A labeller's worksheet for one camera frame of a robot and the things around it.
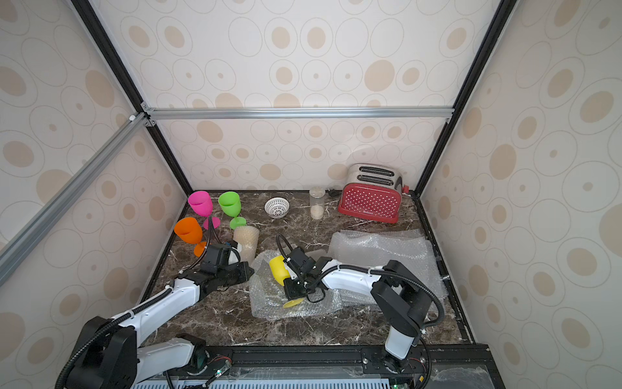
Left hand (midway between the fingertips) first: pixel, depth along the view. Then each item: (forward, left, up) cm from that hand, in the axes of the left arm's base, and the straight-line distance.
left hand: (260, 269), depth 86 cm
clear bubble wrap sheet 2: (+12, -43, -6) cm, 45 cm away
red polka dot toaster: (+29, -42, +10) cm, 52 cm away
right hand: (-6, -12, -4) cm, 14 cm away
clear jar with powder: (+37, -20, -5) cm, 42 cm away
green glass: (+24, +14, +8) cm, 29 cm away
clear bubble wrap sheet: (-8, -2, -6) cm, 10 cm away
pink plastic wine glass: (+24, +25, +8) cm, 36 cm away
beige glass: (+14, +7, 0) cm, 15 cm away
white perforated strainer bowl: (+35, -1, -6) cm, 35 cm away
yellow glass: (-2, -7, +1) cm, 8 cm away
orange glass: (+11, +26, +8) cm, 30 cm away
